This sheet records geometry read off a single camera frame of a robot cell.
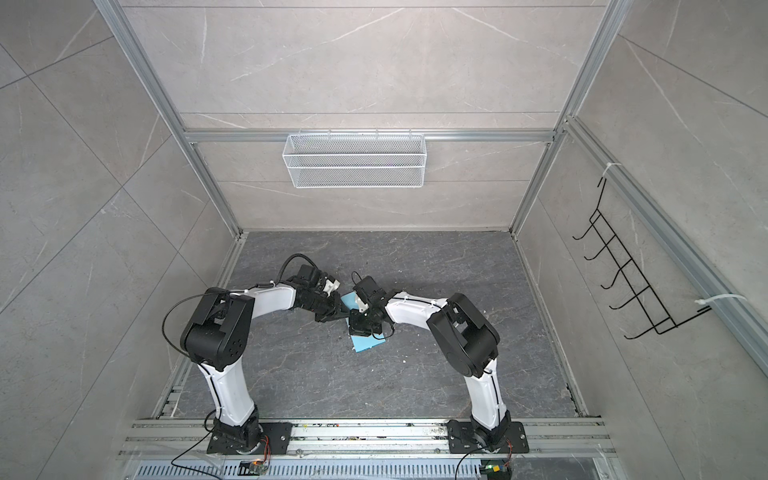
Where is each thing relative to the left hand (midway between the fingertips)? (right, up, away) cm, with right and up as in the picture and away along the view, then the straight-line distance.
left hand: (351, 307), depth 95 cm
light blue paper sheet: (+3, -10, -5) cm, 12 cm away
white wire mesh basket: (+1, +49, +6) cm, 50 cm away
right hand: (0, -6, -3) cm, 7 cm away
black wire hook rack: (+69, +8, -30) cm, 75 cm away
